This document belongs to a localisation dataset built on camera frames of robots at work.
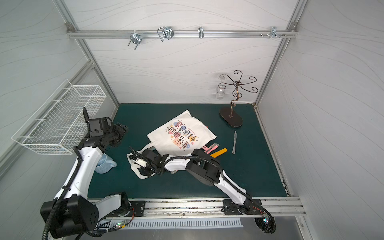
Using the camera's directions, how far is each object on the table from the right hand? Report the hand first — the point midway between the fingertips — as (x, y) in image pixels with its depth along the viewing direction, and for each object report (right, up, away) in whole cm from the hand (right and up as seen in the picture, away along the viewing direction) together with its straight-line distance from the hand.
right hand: (141, 165), depth 88 cm
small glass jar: (+50, +46, +12) cm, 69 cm away
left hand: (-6, +22, -8) cm, 24 cm away
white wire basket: (-31, +25, -21) cm, 45 cm away
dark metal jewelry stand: (+55, +31, +22) cm, 67 cm away
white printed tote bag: (+22, +16, +12) cm, 30 cm away
